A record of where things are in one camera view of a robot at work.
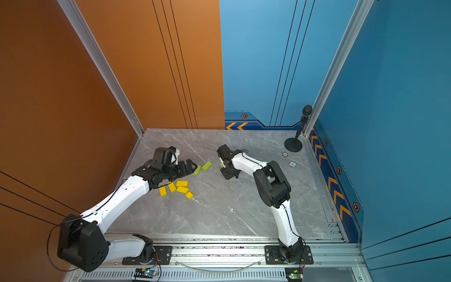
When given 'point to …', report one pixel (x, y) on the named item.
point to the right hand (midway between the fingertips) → (231, 173)
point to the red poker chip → (285, 154)
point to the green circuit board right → (294, 274)
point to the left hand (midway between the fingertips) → (192, 166)
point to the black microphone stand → (295, 144)
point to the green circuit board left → (145, 273)
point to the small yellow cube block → (189, 195)
